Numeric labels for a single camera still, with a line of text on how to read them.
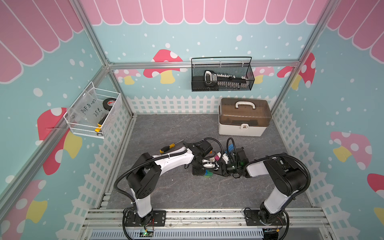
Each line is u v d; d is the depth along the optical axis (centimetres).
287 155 54
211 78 89
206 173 85
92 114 70
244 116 109
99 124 63
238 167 77
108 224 73
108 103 79
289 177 47
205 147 71
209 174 85
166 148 97
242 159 76
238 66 91
